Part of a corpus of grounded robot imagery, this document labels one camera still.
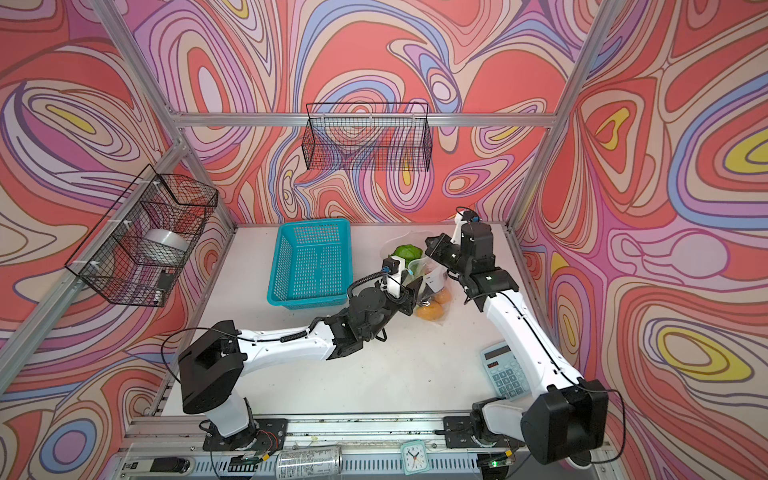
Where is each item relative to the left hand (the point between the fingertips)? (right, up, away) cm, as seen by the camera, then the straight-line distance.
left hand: (420, 273), depth 74 cm
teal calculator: (+25, -28, +8) cm, 38 cm away
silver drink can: (-26, -41, -8) cm, 49 cm away
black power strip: (-60, -43, -7) cm, 74 cm away
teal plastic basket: (-36, +1, +34) cm, 50 cm away
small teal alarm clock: (-2, -43, -5) cm, 44 cm away
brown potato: (+5, -13, +17) cm, 22 cm away
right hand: (+2, +7, +4) cm, 9 cm away
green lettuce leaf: (-2, +5, +12) cm, 14 cm away
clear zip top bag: (+7, -7, +15) cm, 18 cm away
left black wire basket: (-67, +6, -4) cm, 67 cm away
